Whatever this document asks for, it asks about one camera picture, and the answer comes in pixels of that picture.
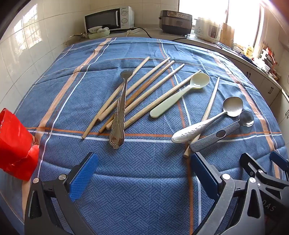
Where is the blue plaid tablecloth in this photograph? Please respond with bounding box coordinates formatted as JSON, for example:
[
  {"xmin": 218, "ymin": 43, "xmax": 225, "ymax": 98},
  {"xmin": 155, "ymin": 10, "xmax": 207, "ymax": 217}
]
[{"xmin": 14, "ymin": 37, "xmax": 284, "ymax": 235}]

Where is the bright window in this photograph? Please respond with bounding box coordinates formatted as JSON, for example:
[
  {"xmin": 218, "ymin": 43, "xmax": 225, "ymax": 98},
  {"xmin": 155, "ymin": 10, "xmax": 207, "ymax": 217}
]
[{"xmin": 178, "ymin": 0, "xmax": 264, "ymax": 52}]

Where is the dark rice cooker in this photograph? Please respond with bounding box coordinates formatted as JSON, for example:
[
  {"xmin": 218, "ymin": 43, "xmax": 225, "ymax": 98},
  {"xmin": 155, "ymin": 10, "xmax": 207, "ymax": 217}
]
[{"xmin": 159, "ymin": 10, "xmax": 193, "ymax": 35}]

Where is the black power cable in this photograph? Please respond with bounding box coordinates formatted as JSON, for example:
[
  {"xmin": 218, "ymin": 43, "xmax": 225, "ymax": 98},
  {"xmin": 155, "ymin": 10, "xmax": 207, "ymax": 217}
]
[{"xmin": 135, "ymin": 27, "xmax": 191, "ymax": 42}]

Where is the white microwave oven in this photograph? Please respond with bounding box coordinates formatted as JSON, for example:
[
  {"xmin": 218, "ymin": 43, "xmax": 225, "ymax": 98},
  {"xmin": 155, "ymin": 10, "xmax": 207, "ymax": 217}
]
[{"xmin": 84, "ymin": 6, "xmax": 135, "ymax": 34}]

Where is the silver spoon with embossed handle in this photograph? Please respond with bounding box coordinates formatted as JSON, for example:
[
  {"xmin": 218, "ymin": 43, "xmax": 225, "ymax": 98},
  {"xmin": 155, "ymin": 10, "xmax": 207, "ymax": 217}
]
[{"xmin": 171, "ymin": 97, "xmax": 244, "ymax": 144}]

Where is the cream plastic spoon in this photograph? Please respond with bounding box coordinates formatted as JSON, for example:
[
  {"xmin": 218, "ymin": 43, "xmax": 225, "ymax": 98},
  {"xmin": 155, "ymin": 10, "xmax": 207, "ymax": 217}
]
[{"xmin": 150, "ymin": 73, "xmax": 210, "ymax": 118}]

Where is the cluster of seasoning bottles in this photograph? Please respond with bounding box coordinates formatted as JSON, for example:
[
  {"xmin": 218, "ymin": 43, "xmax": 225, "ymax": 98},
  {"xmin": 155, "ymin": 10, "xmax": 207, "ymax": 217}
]
[{"xmin": 260, "ymin": 45, "xmax": 281, "ymax": 78}]

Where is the wooden cutting board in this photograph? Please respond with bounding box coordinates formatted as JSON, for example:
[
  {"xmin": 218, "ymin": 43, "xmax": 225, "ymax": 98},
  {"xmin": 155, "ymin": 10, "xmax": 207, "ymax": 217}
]
[{"xmin": 220, "ymin": 23, "xmax": 232, "ymax": 47}]

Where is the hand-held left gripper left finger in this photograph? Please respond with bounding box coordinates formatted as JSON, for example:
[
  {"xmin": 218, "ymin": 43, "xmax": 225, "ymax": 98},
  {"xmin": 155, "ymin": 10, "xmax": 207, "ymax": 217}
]
[{"xmin": 24, "ymin": 152, "xmax": 100, "ymax": 235}]

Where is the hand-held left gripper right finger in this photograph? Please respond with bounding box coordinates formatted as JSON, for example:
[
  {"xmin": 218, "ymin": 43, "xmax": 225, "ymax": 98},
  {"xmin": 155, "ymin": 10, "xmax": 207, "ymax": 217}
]
[{"xmin": 191, "ymin": 152, "xmax": 266, "ymax": 235}]

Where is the red plastic cup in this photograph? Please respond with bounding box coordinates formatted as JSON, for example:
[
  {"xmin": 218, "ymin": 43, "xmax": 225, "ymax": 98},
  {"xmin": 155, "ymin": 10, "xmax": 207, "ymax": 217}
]
[{"xmin": 0, "ymin": 108, "xmax": 40, "ymax": 181}]

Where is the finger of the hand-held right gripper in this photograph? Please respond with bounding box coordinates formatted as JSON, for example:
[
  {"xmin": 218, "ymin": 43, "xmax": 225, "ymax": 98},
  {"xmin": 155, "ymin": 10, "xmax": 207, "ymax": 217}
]
[
  {"xmin": 270, "ymin": 151, "xmax": 289, "ymax": 174},
  {"xmin": 240, "ymin": 153, "xmax": 289, "ymax": 189}
]

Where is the ornate metal fork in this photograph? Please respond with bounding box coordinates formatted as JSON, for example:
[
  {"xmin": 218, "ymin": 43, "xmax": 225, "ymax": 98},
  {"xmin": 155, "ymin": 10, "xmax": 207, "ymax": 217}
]
[{"xmin": 109, "ymin": 70, "xmax": 134, "ymax": 149}]

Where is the pale green tray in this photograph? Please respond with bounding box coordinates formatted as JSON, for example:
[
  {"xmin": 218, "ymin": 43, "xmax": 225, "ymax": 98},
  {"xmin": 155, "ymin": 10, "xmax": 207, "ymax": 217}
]
[{"xmin": 88, "ymin": 29, "xmax": 111, "ymax": 40}]

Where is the white pressure cooker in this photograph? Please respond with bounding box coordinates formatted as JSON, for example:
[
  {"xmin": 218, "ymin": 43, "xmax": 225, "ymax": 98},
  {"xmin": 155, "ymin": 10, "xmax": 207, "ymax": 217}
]
[{"xmin": 194, "ymin": 18, "xmax": 221, "ymax": 43}]

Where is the blue dish cloth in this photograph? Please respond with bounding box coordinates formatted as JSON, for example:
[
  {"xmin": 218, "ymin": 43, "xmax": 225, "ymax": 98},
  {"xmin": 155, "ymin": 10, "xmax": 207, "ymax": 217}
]
[{"xmin": 217, "ymin": 42, "xmax": 251, "ymax": 61}]

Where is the metal spoon with grey handle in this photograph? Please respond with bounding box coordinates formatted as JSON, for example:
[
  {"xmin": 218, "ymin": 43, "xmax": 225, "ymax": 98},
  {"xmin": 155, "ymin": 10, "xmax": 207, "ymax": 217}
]
[{"xmin": 189, "ymin": 110, "xmax": 255, "ymax": 153}]

